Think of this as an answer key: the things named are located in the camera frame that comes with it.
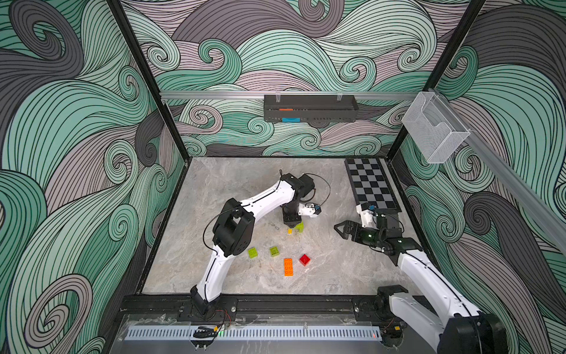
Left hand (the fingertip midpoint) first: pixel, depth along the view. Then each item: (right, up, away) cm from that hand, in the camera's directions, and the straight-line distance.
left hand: (290, 217), depth 89 cm
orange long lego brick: (-1, -18, -6) cm, 19 cm away
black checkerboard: (+40, +13, +15) cm, 45 cm away
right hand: (+21, -3, -6) cm, 22 cm away
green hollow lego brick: (-7, -13, -2) cm, 15 cm away
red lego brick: (+5, -15, -6) cm, 17 cm away
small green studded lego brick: (-15, -13, -4) cm, 21 cm away
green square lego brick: (+4, -4, -1) cm, 5 cm away
